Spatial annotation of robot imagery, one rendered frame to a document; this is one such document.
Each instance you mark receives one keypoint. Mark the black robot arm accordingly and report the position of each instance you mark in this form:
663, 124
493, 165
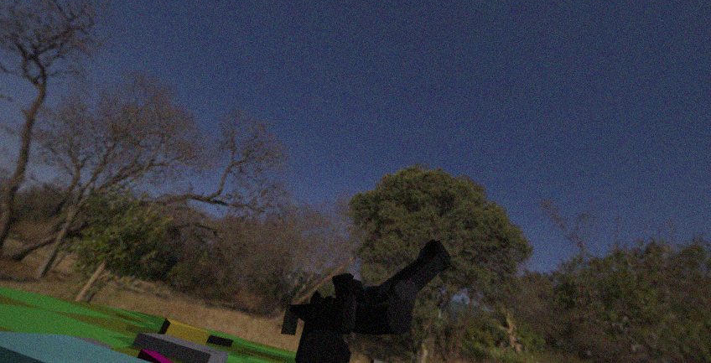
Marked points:
390, 304

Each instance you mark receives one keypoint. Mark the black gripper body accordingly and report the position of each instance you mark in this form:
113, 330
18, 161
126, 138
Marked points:
346, 318

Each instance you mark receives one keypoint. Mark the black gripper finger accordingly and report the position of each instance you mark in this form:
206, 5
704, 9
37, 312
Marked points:
318, 301
317, 314

